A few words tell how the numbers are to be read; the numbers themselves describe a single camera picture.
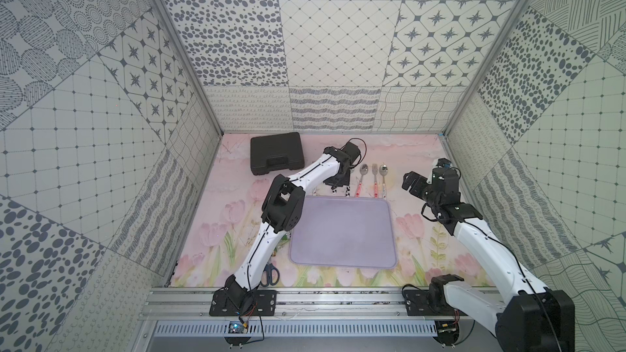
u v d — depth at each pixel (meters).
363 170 1.07
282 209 0.63
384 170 1.06
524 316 0.38
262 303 0.74
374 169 1.07
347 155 0.77
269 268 0.81
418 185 0.75
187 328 0.70
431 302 0.69
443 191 0.61
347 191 1.00
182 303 0.75
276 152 1.10
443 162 0.72
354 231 0.88
